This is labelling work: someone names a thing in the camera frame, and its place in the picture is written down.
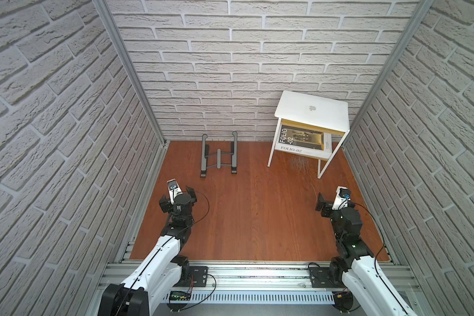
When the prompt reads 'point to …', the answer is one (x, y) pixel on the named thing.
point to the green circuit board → (179, 295)
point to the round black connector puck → (343, 301)
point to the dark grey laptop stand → (205, 153)
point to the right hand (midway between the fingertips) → (327, 193)
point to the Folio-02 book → (304, 141)
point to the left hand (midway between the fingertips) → (174, 187)
